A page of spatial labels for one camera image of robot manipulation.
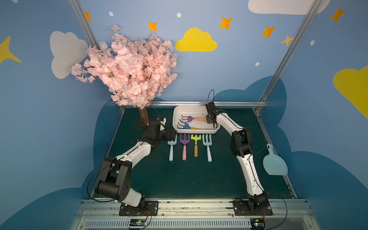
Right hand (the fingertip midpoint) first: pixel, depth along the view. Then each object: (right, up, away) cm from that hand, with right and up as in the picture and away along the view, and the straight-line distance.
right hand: (215, 116), depth 111 cm
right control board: (+14, -57, -38) cm, 70 cm away
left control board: (-48, -56, -39) cm, 83 cm away
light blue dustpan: (+34, -32, -18) cm, 50 cm away
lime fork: (-16, -16, -7) cm, 24 cm away
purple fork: (-24, -18, -9) cm, 32 cm away
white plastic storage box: (-18, -2, +4) cm, 19 cm away
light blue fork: (-33, -19, -10) cm, 40 cm away
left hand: (-34, -9, -19) cm, 40 cm away
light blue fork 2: (-8, -20, -12) cm, 24 cm away
